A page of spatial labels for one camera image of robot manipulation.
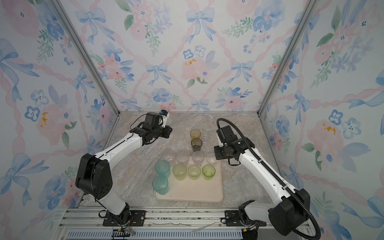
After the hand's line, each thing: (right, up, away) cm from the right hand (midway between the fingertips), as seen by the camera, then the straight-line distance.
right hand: (219, 151), depth 80 cm
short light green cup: (-14, -14, +10) cm, 22 cm away
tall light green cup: (-22, -13, +9) cm, 27 cm away
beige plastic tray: (-10, -22, +4) cm, 25 cm away
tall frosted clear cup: (-21, -5, +13) cm, 25 cm away
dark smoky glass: (-12, +2, +19) cm, 22 cm away
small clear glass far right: (-3, -6, +13) cm, 15 cm away
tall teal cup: (-32, -19, +4) cm, 38 cm away
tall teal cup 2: (-31, -10, +5) cm, 33 cm away
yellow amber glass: (-13, +9, +24) cm, 29 cm away
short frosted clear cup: (-11, -5, +12) cm, 17 cm away
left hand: (-27, +13, +9) cm, 31 cm away
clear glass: (-29, -4, +13) cm, 32 cm away
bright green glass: (-5, -13, +8) cm, 16 cm away
